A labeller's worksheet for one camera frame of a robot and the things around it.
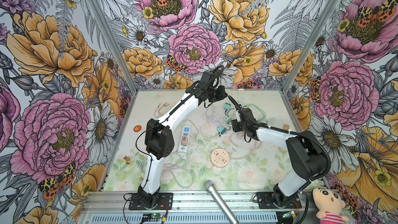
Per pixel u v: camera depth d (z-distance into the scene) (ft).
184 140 2.85
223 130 3.18
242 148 3.01
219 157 2.81
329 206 2.25
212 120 3.35
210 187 2.45
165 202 2.41
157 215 2.32
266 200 2.43
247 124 2.45
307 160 1.53
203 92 2.16
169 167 2.75
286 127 3.26
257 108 3.67
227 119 3.25
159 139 1.72
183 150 2.93
